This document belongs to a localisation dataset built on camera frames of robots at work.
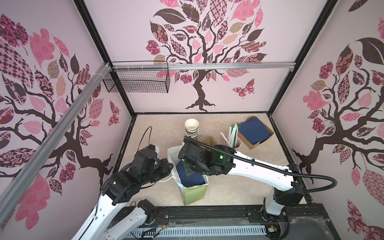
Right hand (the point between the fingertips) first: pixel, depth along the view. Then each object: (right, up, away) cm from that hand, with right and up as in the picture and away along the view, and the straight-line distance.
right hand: (184, 164), depth 64 cm
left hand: (-5, -2, +1) cm, 5 cm away
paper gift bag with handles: (+3, -13, -1) cm, 14 cm away
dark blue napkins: (+49, +14, +43) cm, 66 cm away
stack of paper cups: (+3, +16, +24) cm, 29 cm away
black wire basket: (-27, +49, +31) cm, 64 cm away
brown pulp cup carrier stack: (+14, +8, +28) cm, 32 cm away
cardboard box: (+48, +23, +49) cm, 72 cm away
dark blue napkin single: (+2, -11, +8) cm, 14 cm away
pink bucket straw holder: (+33, +5, +27) cm, 43 cm away
